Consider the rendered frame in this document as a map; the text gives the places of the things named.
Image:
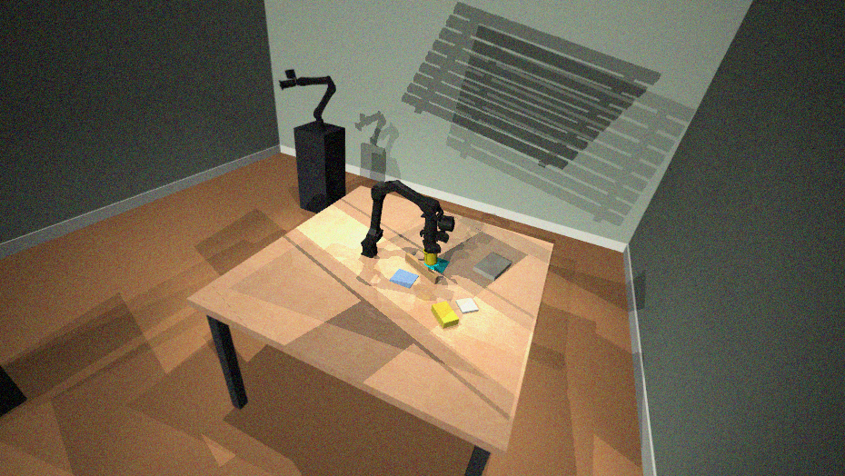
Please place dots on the white flat square tile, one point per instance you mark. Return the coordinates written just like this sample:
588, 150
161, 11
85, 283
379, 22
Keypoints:
467, 305

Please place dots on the olive yellow flat block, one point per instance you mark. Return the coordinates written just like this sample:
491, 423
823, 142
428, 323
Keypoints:
444, 314

